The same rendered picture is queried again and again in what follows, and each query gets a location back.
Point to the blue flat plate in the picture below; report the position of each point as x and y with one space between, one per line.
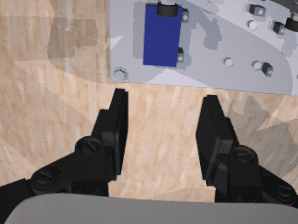
161 37

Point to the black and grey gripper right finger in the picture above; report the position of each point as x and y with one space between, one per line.
234 169

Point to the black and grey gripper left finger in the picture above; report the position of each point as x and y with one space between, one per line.
83 171

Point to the grey fixture plate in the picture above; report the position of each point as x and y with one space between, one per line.
217 29

